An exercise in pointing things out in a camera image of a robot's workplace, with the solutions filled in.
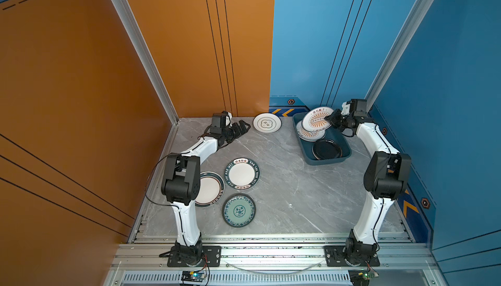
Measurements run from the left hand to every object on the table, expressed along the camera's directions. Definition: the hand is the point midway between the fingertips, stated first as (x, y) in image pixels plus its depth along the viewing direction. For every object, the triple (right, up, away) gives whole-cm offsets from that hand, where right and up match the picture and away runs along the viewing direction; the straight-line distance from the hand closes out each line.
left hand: (247, 126), depth 97 cm
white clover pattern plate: (+11, +3, +21) cm, 24 cm away
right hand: (+40, +5, -1) cm, 40 cm away
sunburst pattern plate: (+34, +3, +2) cm, 35 cm away
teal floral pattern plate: (-3, -37, -13) cm, 40 cm away
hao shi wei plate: (-2, -23, 0) cm, 24 cm away
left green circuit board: (-17, -56, -27) cm, 65 cm away
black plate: (+42, -12, +5) cm, 44 cm away
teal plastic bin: (+31, -11, +4) cm, 33 cm away
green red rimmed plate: (-16, -30, -6) cm, 35 cm away
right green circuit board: (+43, -56, -27) cm, 76 cm away
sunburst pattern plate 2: (+35, -5, +12) cm, 37 cm away
